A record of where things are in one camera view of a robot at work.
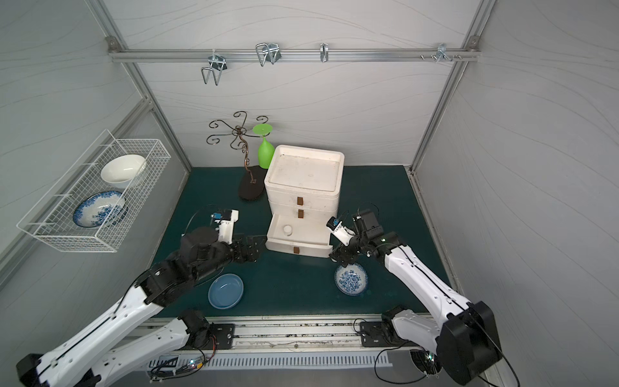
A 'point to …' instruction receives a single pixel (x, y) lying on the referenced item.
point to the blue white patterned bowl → (351, 280)
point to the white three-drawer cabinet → (302, 187)
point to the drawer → (310, 237)
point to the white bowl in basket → (119, 172)
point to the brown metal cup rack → (249, 188)
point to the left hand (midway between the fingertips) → (257, 239)
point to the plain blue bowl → (226, 291)
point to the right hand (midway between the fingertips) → (340, 242)
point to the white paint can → (287, 230)
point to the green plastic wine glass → (265, 149)
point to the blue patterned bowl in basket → (100, 210)
